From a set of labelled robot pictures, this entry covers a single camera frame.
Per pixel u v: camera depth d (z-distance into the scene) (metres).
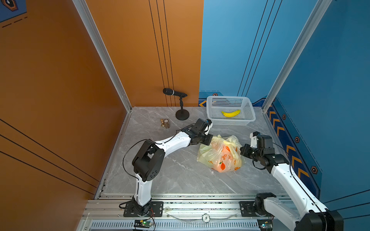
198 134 0.71
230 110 1.20
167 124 1.05
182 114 1.15
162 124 1.07
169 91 0.87
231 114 1.12
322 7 0.70
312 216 0.40
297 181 0.48
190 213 0.73
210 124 0.83
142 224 0.71
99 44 0.82
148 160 0.50
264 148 0.61
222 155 0.83
